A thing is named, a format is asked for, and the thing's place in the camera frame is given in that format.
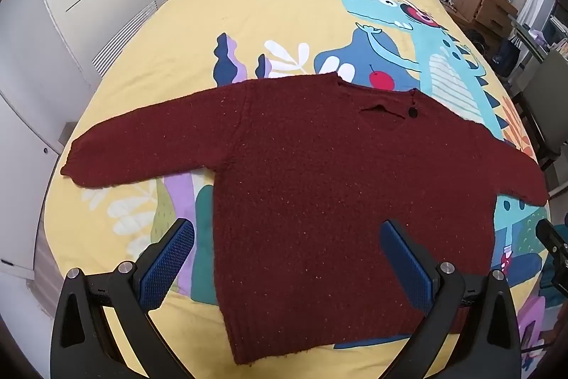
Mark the grey padded chair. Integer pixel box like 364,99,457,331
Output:
510,50,568,171

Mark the dark blue bag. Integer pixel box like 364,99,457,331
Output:
490,39,522,78

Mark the dark red knitted sweater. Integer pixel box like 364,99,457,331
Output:
60,72,551,366

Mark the glass top desk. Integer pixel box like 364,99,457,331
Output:
506,12,568,60

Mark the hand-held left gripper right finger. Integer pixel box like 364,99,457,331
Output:
379,220,523,379

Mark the yellow dinosaur printed bedspread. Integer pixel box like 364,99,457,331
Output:
42,0,553,379

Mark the wooden drawer cabinet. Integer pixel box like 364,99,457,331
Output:
452,0,518,34

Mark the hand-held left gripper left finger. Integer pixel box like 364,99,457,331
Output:
50,218,196,379

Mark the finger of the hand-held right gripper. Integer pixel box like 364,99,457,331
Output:
535,219,568,291

